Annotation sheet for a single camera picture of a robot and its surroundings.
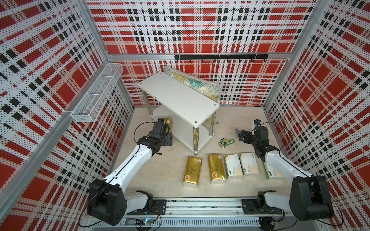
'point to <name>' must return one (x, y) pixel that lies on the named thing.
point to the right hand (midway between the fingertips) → (249, 132)
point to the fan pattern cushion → (210, 90)
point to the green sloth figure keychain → (223, 142)
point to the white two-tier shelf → (192, 113)
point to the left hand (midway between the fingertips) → (165, 137)
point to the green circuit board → (144, 222)
